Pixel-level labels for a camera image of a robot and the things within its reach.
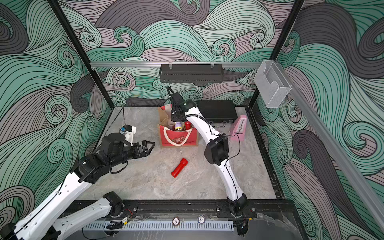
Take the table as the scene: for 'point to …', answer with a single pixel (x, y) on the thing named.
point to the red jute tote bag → (170, 137)
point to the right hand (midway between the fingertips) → (174, 118)
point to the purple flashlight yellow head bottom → (178, 125)
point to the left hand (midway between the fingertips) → (148, 143)
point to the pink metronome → (239, 128)
